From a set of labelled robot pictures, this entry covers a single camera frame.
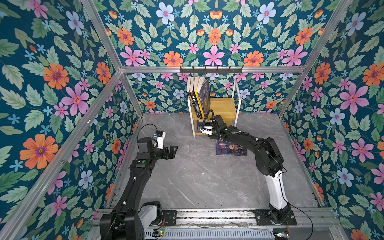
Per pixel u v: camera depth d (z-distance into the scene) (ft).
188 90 2.47
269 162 1.82
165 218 2.40
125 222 1.26
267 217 2.39
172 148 2.43
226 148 3.23
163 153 2.37
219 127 2.52
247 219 2.46
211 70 2.99
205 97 2.77
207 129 2.82
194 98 2.56
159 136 2.36
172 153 2.42
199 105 2.69
